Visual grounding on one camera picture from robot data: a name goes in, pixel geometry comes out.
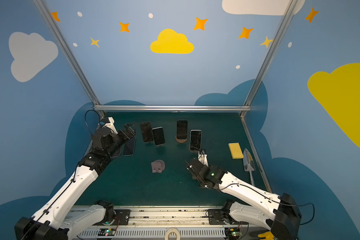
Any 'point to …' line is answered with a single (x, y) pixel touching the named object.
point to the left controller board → (106, 232)
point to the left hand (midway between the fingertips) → (133, 127)
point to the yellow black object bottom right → (268, 236)
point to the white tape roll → (172, 230)
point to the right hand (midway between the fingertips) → (200, 166)
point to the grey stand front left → (157, 166)
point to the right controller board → (232, 233)
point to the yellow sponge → (236, 150)
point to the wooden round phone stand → (180, 140)
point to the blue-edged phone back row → (158, 135)
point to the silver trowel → (249, 165)
